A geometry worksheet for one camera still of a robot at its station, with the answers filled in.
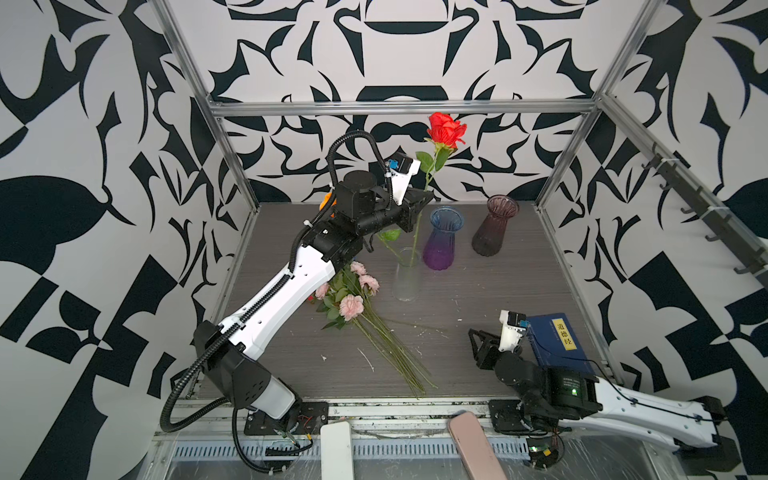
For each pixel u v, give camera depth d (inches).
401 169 21.2
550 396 22.0
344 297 34.5
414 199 22.7
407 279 34.5
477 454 27.0
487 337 27.0
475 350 27.9
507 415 29.3
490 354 25.9
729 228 21.6
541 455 28.0
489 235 39.2
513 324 25.7
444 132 22.0
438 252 40.1
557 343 33.5
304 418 28.5
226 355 15.5
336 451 25.9
